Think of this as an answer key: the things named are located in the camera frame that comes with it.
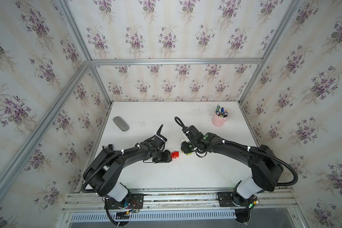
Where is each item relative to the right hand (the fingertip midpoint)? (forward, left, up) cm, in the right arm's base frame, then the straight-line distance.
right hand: (185, 148), depth 86 cm
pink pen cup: (+21, -24, 0) cm, 32 cm away
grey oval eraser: (+22, +48, -4) cm, 53 cm away
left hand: (-5, +10, -6) cm, 13 cm away
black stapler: (+3, +50, -4) cm, 50 cm away
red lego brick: (-3, +7, -3) cm, 8 cm away
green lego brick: (-5, -1, +3) cm, 7 cm away
